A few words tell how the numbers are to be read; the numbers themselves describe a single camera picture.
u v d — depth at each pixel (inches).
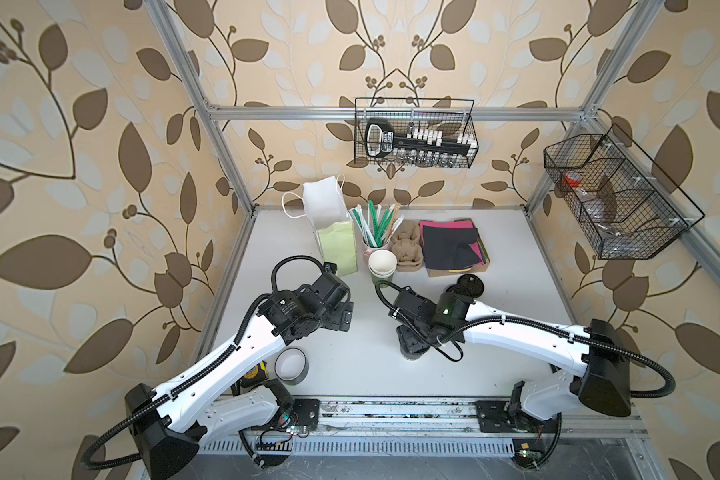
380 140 33.3
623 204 29.2
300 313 19.5
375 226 38.6
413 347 26.2
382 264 36.5
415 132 32.4
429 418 29.7
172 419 15.2
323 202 37.7
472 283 38.9
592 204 27.8
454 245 38.6
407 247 40.1
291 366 32.3
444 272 38.4
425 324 22.3
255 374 31.0
